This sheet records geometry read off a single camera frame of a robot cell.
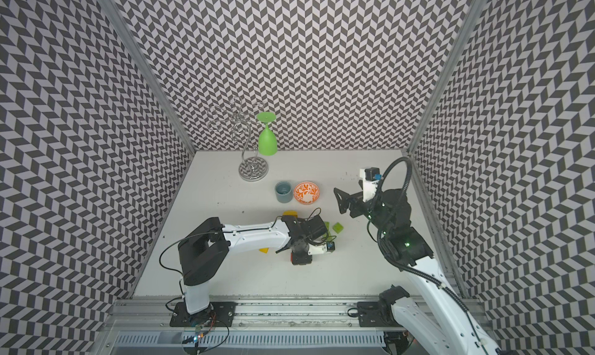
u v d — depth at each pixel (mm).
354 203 605
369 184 578
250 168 1238
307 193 1014
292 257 843
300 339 693
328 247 754
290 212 961
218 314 719
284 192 987
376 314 733
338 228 905
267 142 915
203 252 495
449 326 403
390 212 488
